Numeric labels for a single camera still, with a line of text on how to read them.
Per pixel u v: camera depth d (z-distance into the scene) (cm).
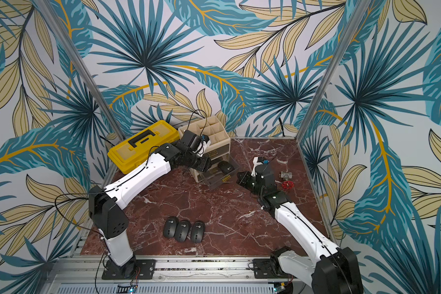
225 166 93
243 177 70
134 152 90
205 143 75
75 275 73
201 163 73
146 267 74
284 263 63
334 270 39
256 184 65
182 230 82
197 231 82
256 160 74
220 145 85
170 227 82
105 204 48
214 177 103
